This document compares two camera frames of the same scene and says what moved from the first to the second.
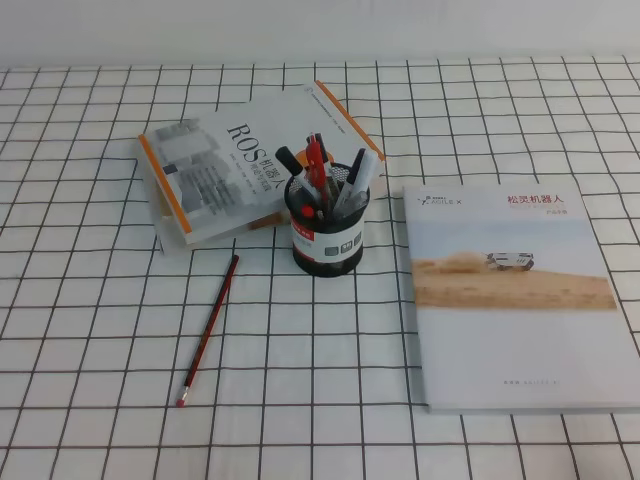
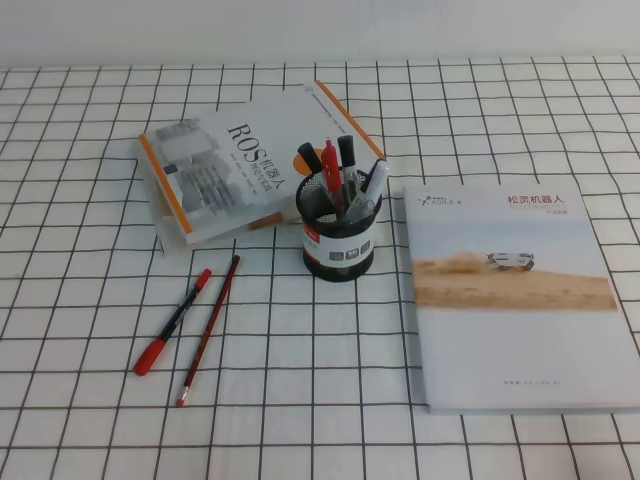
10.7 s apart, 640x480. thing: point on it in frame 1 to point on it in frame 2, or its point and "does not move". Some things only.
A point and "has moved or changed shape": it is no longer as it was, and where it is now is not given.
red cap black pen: (308, 211) to (148, 358)
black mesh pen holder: (326, 208) has moved or changed shape
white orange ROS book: (218, 173) does not move
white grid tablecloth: (218, 359) does not move
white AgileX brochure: (517, 303) does not move
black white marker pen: (355, 194) to (375, 185)
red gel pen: (317, 168) to (330, 162)
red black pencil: (184, 393) does not move
